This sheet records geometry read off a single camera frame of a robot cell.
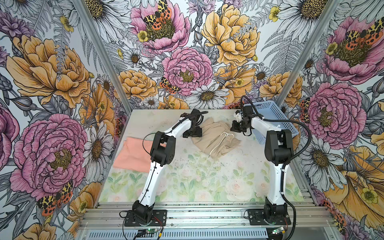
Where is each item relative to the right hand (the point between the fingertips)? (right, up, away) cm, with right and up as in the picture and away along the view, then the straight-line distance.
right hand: (232, 132), depth 104 cm
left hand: (-27, -5, 0) cm, 27 cm away
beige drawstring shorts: (-11, -5, -5) cm, 13 cm away
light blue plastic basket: (+35, +17, +19) cm, 43 cm away
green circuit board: (-45, -44, -33) cm, 71 cm away
